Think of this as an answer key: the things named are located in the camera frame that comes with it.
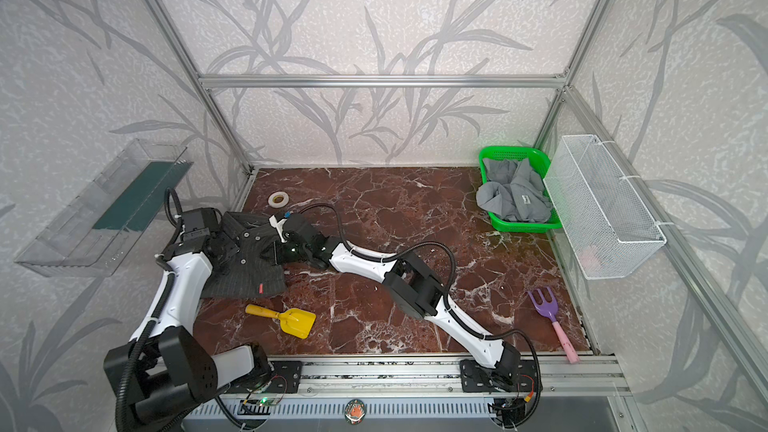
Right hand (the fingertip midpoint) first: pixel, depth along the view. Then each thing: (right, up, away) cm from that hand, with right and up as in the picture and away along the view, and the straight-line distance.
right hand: (260, 246), depth 83 cm
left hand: (-10, +2, -1) cm, 10 cm away
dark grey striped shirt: (-2, -6, -1) cm, 7 cm away
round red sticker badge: (+29, -36, -14) cm, 48 cm away
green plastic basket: (+93, +26, +30) cm, 101 cm away
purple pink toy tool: (+82, -18, +1) cm, 84 cm away
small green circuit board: (+8, -35, -13) cm, 38 cm away
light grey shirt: (+79, +16, +19) cm, 82 cm away
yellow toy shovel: (+10, -20, -2) cm, 23 cm away
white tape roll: (-7, +12, +27) cm, 31 cm away
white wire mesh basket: (+83, +7, -22) cm, 86 cm away
